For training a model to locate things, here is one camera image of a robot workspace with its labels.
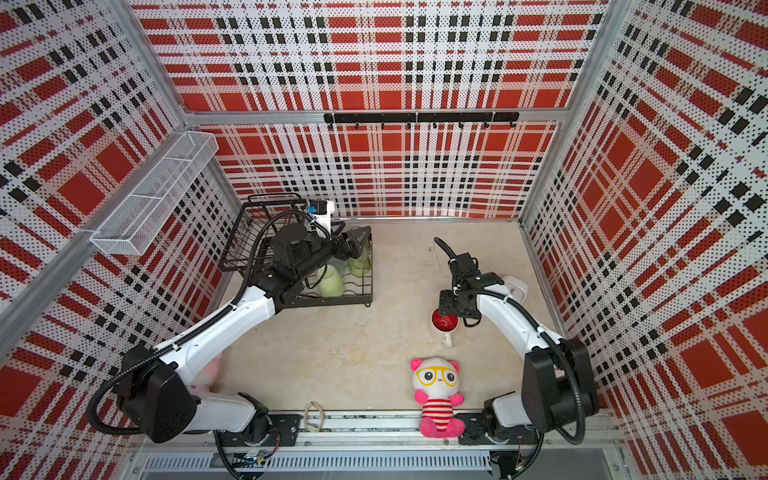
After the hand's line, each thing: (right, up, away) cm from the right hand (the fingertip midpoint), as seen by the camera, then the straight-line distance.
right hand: (457, 308), depth 86 cm
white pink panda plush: (-8, -16, -11) cm, 21 cm away
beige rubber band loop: (-42, -26, -10) cm, 50 cm away
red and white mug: (-3, -6, +5) cm, 8 cm away
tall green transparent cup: (-31, +12, +18) cm, 38 cm away
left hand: (-27, +23, -11) cm, 37 cm away
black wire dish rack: (-77, +19, +29) cm, 84 cm away
